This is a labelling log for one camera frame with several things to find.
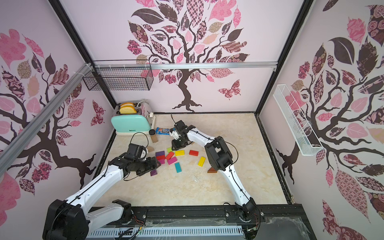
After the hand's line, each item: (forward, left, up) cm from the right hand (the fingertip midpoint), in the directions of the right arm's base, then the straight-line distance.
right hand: (174, 149), depth 99 cm
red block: (-6, +9, -1) cm, 11 cm away
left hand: (-17, +9, +6) cm, 20 cm away
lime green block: (-1, +4, 0) cm, 4 cm away
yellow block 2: (-10, -18, 0) cm, 20 cm away
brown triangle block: (-15, -24, 0) cm, 28 cm away
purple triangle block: (-17, +11, +1) cm, 20 cm away
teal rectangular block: (-13, -3, 0) cm, 14 cm away
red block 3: (-3, -14, -1) cm, 14 cm away
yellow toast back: (+25, +32, +19) cm, 45 cm away
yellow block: (-3, -4, +1) cm, 5 cm away
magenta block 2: (-8, +2, -2) cm, 9 cm away
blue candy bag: (+15, +10, +1) cm, 18 cm away
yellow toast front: (+19, +30, +19) cm, 40 cm away
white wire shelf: (-7, -71, +24) cm, 75 cm away
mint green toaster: (+14, +23, +11) cm, 29 cm away
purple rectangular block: (-2, +9, -1) cm, 9 cm away
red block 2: (-5, +3, 0) cm, 6 cm away
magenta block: (-8, +7, -1) cm, 11 cm away
